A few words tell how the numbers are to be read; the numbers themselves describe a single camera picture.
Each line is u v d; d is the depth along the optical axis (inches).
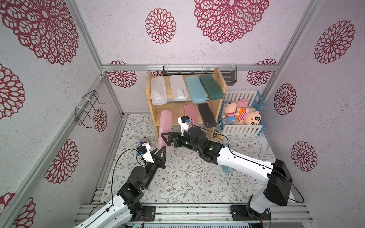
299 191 29.8
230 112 41.3
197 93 27.6
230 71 36.7
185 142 24.5
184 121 25.1
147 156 23.9
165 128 27.0
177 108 37.7
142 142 39.0
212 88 28.7
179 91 27.6
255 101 44.9
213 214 29.6
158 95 26.6
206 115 35.3
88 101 30.6
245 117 40.3
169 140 24.6
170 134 24.3
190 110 36.2
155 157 24.4
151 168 24.4
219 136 40.5
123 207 20.3
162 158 25.6
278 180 15.9
